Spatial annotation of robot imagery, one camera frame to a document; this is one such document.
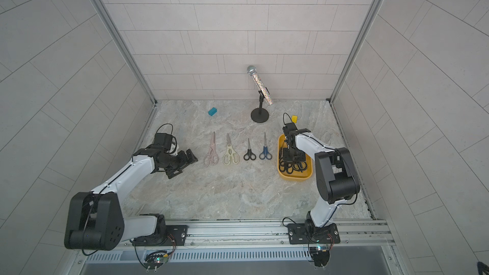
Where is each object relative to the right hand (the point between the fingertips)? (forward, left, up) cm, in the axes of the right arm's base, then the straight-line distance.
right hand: (291, 159), depth 93 cm
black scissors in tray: (-5, -3, +3) cm, 7 cm away
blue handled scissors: (+4, +12, +2) cm, 13 cm away
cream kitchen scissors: (+2, +29, +3) cm, 29 cm away
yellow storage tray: (-8, -1, 0) cm, 8 cm away
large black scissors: (-4, +3, +2) cm, 5 cm away
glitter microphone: (+34, +17, +31) cm, 48 cm away
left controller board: (-36, +55, +3) cm, 66 cm away
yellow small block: (+25, -6, +1) cm, 26 cm away
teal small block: (+31, +41, +5) cm, 52 cm away
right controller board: (-38, -4, -2) cm, 38 cm away
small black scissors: (+3, +20, +1) cm, 21 cm away
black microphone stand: (+28, +13, +3) cm, 31 cm away
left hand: (-1, +46, +7) cm, 46 cm away
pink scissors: (+3, +38, +2) cm, 39 cm away
